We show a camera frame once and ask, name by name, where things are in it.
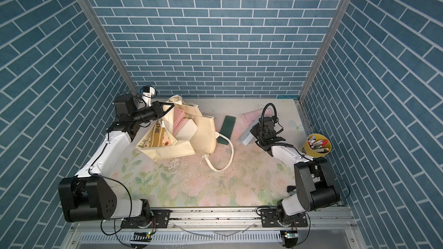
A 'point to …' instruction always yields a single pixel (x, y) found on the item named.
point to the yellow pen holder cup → (317, 146)
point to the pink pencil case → (248, 118)
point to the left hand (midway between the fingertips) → (177, 105)
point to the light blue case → (247, 136)
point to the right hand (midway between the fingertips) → (255, 127)
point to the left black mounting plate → (157, 218)
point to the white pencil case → (187, 131)
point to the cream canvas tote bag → (160, 143)
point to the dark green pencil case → (226, 129)
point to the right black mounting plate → (271, 218)
